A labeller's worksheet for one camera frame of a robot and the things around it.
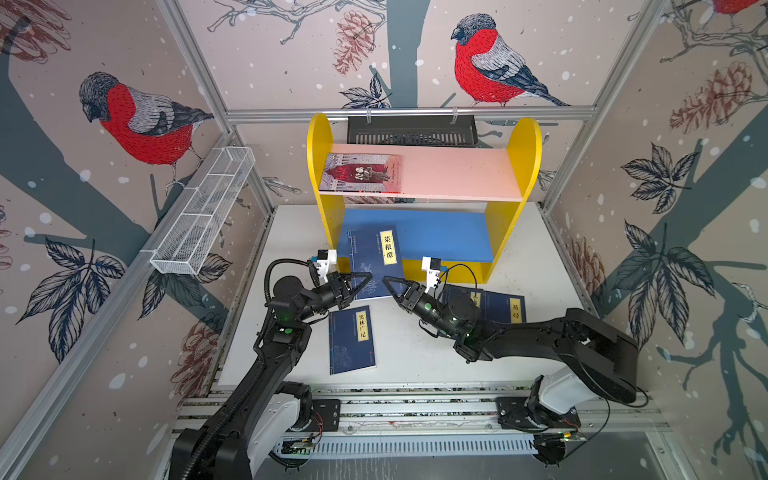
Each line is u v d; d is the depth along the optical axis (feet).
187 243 2.32
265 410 1.87
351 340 2.80
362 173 2.38
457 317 1.90
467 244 3.01
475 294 3.11
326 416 2.40
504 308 3.05
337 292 2.08
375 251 2.39
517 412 2.43
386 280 2.29
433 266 2.29
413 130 3.21
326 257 2.31
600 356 1.44
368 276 2.30
